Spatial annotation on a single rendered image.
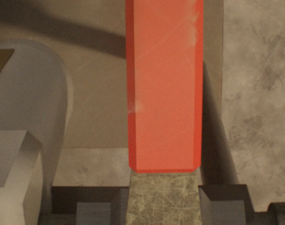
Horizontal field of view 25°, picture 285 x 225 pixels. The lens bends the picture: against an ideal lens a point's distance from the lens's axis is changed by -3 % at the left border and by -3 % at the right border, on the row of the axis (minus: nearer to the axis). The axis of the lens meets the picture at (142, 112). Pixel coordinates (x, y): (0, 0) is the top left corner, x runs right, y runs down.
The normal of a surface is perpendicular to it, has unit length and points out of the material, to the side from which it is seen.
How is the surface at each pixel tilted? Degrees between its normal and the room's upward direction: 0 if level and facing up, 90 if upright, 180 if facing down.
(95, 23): 0
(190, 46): 0
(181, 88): 0
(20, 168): 90
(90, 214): 60
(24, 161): 90
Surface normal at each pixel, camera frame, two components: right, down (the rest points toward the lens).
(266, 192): 0.00, 0.37
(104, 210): -0.01, -0.62
